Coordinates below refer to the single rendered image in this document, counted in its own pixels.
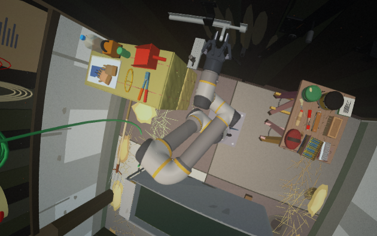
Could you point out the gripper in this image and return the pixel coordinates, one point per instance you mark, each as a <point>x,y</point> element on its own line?
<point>213,60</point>

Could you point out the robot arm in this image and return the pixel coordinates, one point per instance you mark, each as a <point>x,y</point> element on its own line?
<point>188,153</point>

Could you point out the white hasp plate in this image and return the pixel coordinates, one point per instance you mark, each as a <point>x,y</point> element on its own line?
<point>196,51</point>

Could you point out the grey sliding bolt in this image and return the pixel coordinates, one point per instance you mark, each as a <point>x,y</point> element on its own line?
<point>206,21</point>

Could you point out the brown wooden bar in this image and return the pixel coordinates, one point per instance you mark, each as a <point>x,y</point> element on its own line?
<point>316,121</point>

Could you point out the yellow hay bale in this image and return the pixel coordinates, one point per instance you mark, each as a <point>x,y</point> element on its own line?
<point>165,88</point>

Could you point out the green cylinder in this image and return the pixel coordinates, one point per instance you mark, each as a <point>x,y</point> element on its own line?
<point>123,52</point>

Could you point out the yellow hay pile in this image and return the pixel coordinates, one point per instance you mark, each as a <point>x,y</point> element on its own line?
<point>144,113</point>
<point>318,200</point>
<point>124,149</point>
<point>117,196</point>

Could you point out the green round tin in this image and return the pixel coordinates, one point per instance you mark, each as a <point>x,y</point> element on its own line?
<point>311,93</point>

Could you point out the beige small tool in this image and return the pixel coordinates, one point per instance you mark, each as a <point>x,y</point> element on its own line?
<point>299,116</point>

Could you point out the brown wooden table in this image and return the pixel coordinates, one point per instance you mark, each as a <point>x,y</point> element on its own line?
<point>297,129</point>

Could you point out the white sheet with brown gloves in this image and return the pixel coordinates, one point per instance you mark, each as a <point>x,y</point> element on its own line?
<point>104,72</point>

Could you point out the red small tool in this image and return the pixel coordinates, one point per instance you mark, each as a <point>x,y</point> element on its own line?
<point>309,119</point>

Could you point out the red round tin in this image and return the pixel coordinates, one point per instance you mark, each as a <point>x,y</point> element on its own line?
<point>292,139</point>

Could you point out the yellow jar with black lid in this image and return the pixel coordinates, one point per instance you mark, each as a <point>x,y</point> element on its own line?
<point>332,100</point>

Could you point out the clear bottle with blue cap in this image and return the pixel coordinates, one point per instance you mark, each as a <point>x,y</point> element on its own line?
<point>91,40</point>

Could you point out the wooden brush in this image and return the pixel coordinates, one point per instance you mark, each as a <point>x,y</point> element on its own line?
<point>334,127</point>

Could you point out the white card with dark lines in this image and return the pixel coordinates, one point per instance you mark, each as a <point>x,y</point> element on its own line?
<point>347,106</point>

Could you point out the white comb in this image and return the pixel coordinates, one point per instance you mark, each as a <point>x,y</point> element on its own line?
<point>325,151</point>

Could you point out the small brown block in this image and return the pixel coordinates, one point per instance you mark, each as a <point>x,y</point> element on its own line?
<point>248,197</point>

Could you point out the grey and green trough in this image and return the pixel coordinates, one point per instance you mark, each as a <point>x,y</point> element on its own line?
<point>191,212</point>

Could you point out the brown board with blue bars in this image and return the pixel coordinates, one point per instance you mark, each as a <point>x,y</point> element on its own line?
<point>20,35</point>

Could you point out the dark wooden beam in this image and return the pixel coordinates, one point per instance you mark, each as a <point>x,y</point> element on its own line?
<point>79,213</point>

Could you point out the light grey base plate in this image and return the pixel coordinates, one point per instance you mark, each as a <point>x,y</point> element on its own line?
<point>237,138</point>

